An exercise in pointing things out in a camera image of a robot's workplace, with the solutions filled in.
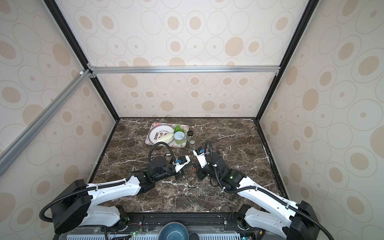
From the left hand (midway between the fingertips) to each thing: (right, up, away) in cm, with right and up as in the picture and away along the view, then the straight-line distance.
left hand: (194, 163), depth 74 cm
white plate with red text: (-28, +16, +36) cm, 48 cm away
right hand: (0, -1, +3) cm, 3 cm away
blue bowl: (-10, -31, -4) cm, 33 cm away
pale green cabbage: (-19, +11, +28) cm, 36 cm away
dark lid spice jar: (-3, +14, +24) cm, 28 cm away
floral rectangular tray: (-7, +18, +39) cm, 43 cm away
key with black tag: (-18, 0, +26) cm, 31 cm away
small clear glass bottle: (-2, +7, +22) cm, 23 cm away
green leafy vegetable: (-11, +18, +29) cm, 36 cm away
